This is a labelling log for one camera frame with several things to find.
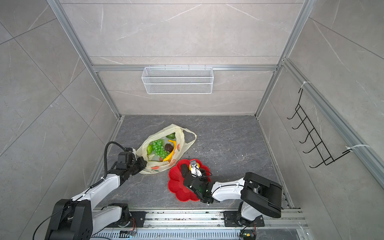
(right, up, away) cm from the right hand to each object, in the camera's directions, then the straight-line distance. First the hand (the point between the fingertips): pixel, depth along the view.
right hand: (194, 169), depth 87 cm
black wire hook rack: (+55, +17, -23) cm, 62 cm away
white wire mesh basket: (-11, +58, +13) cm, 60 cm away
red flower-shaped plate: (-11, -8, -2) cm, 13 cm away
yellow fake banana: (-16, +6, +6) cm, 18 cm away
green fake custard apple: (-29, +11, +6) cm, 31 cm away
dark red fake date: (-17, +12, +9) cm, 23 cm away
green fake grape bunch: (-23, +12, +8) cm, 27 cm away
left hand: (-29, +6, +2) cm, 30 cm away
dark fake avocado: (-6, +1, -1) cm, 6 cm away
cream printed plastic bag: (-24, +2, -2) cm, 24 cm away
